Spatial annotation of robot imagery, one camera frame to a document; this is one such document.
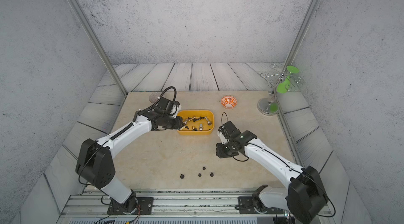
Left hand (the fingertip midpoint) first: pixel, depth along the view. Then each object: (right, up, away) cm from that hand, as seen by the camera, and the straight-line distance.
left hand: (185, 124), depth 86 cm
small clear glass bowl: (-27, +17, +28) cm, 43 cm away
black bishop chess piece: (+8, +2, +18) cm, 20 cm away
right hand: (+18, -14, -7) cm, 23 cm away
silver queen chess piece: (+13, -1, +15) cm, 20 cm away
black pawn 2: (-1, -26, -4) cm, 26 cm away
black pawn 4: (+14, -25, -4) cm, 29 cm away
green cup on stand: (+58, +22, +11) cm, 63 cm away
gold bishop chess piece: (+3, +3, +18) cm, 19 cm away
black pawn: (-1, -3, +15) cm, 15 cm away
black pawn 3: (+8, -26, -4) cm, 27 cm away
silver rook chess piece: (+8, -3, +13) cm, 15 cm away
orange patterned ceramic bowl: (+28, +13, +27) cm, 41 cm away
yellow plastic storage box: (+5, -1, +18) cm, 19 cm away
